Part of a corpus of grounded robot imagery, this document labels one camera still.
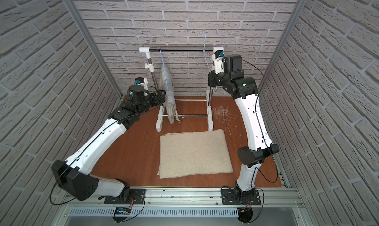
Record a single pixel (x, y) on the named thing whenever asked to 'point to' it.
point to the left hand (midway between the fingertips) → (157, 89)
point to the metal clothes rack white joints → (162, 108)
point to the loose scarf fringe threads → (222, 114)
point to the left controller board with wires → (121, 213)
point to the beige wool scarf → (193, 153)
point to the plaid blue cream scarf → (167, 85)
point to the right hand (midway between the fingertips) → (204, 73)
